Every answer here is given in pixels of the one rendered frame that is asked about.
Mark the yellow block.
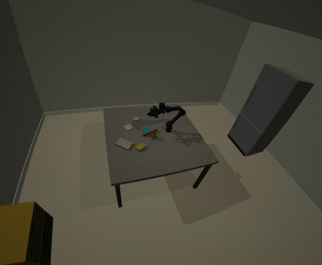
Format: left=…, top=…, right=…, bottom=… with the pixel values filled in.
left=135, top=143, right=146, bottom=152

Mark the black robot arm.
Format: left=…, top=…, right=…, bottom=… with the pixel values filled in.
left=152, top=103, right=186, bottom=133

